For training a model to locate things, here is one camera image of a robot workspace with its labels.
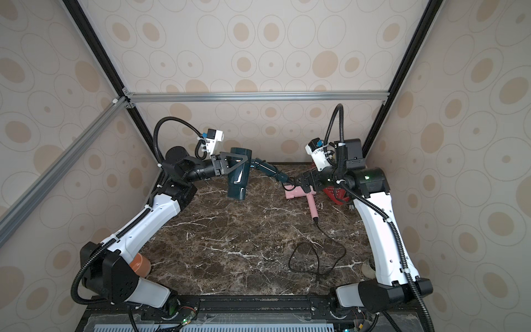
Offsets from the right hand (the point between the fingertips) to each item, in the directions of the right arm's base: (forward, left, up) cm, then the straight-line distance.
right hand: (305, 174), depth 68 cm
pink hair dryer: (-5, +4, -3) cm, 7 cm away
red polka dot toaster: (+15, -19, -30) cm, 38 cm away
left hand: (-4, +17, +9) cm, 20 cm away
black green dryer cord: (-4, +6, -2) cm, 8 cm away
